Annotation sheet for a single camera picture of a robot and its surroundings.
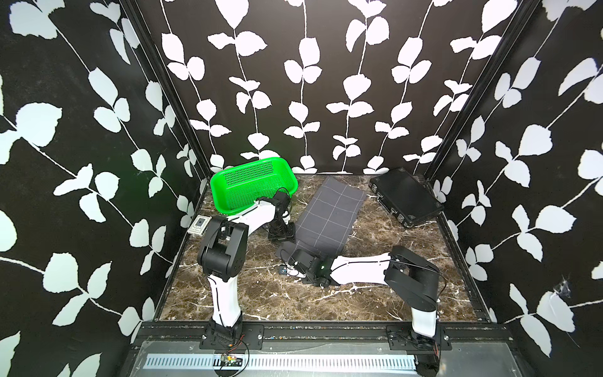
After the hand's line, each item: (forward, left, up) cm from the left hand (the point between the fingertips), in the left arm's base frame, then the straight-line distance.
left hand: (292, 237), depth 94 cm
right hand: (-8, -5, -2) cm, 10 cm away
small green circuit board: (-40, +19, -5) cm, 44 cm away
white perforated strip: (-41, +2, -3) cm, 41 cm away
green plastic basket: (+30, +28, -3) cm, 41 cm away
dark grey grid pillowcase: (+9, -15, -4) cm, 18 cm away
